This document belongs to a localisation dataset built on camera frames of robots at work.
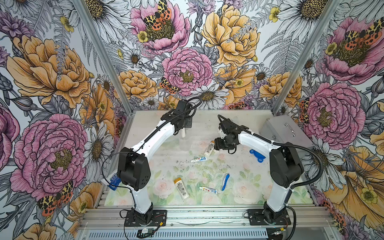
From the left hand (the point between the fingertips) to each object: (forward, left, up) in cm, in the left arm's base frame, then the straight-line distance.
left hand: (184, 124), depth 88 cm
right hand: (-10, -21, -13) cm, 27 cm away
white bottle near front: (-30, +2, -17) cm, 35 cm away
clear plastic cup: (-5, +1, -1) cm, 5 cm away
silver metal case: (-2, -58, -4) cm, 58 cm away
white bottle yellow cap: (-6, -15, -17) cm, 24 cm away
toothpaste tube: (-13, -11, -18) cm, 25 cm away
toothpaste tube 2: (-31, -13, -19) cm, 38 cm away
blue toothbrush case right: (-24, -24, -19) cm, 39 cm away
